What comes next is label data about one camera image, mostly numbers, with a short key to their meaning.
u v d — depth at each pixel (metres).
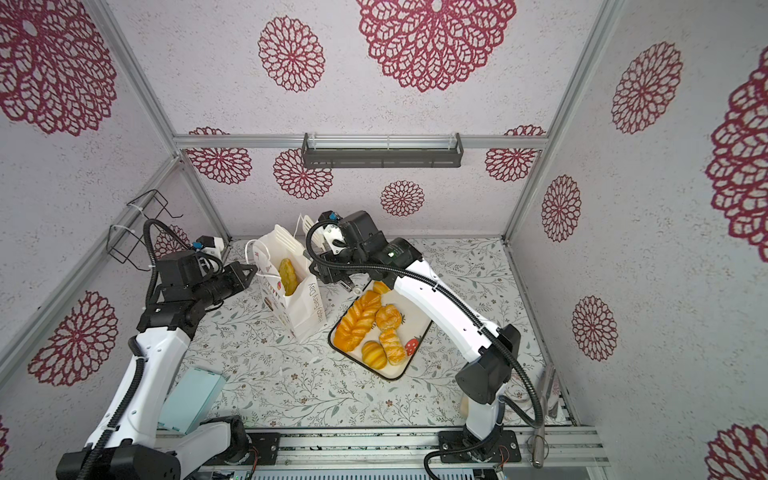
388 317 0.94
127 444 0.38
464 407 0.78
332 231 0.63
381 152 0.95
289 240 0.68
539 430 0.76
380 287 1.02
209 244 0.66
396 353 0.86
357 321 0.94
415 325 0.96
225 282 0.65
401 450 0.75
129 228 0.74
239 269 0.66
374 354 0.85
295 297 0.74
